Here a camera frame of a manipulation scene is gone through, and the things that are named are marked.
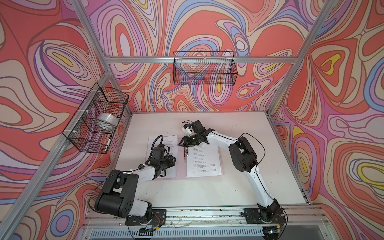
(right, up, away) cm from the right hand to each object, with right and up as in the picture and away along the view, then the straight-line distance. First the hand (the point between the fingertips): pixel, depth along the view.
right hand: (183, 146), depth 98 cm
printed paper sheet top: (-8, +3, +4) cm, 9 cm away
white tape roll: (-36, +16, -25) cm, 47 cm away
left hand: (-4, -7, -5) cm, 9 cm away
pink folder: (0, -4, -2) cm, 4 cm away
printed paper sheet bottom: (+13, -8, -7) cm, 17 cm away
